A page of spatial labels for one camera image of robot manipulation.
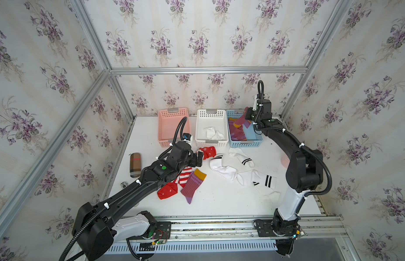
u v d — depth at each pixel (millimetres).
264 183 879
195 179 875
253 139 1071
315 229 751
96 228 370
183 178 879
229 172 914
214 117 1186
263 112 699
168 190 839
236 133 1043
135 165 901
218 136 1069
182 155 563
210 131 1075
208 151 985
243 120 871
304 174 492
